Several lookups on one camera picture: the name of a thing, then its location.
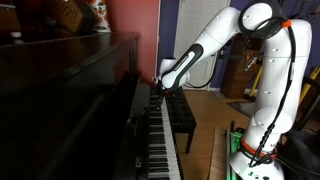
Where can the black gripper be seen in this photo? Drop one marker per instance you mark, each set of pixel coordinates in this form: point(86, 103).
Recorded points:
point(162, 86)

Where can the brown wooden cabinet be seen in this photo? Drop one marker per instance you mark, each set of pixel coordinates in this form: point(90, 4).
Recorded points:
point(236, 76)

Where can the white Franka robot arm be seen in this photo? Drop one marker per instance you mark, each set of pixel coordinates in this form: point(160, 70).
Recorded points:
point(266, 100)

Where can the yellow stand pole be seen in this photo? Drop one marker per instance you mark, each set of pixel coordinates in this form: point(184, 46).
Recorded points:
point(256, 81)

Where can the dark floor rug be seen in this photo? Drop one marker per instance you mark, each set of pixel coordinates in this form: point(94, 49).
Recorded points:
point(241, 108)

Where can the green robot base mount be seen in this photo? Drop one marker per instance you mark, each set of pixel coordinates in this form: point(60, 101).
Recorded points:
point(235, 140)

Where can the brown woven basket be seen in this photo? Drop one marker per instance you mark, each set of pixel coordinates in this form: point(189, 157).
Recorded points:
point(65, 15)

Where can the dark piano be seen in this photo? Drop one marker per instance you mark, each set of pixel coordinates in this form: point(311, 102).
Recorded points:
point(76, 110)

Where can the light wooden board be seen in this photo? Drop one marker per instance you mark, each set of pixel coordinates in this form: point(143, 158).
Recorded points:
point(218, 153)

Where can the white panel door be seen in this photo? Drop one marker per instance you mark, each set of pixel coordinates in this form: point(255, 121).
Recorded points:
point(200, 20)

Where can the small white cup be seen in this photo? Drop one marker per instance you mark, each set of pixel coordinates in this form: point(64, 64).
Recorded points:
point(16, 34)

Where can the yellow and black stand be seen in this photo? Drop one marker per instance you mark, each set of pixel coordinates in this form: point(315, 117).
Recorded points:
point(308, 86)

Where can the black piano bench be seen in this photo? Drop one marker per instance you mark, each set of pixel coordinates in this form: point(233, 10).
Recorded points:
point(181, 111)

